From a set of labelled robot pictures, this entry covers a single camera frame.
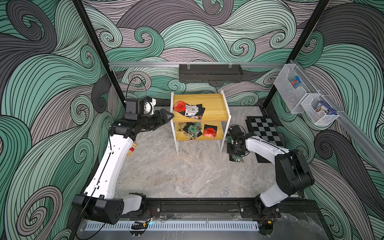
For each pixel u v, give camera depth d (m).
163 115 0.61
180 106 0.74
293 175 0.45
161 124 0.60
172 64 0.95
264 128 1.03
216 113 0.73
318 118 0.64
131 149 0.94
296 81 0.83
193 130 0.85
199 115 0.71
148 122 0.58
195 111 0.72
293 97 0.83
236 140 0.68
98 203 0.37
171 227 0.76
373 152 0.50
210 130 0.86
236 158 0.92
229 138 0.80
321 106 0.67
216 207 0.76
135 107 0.51
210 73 0.98
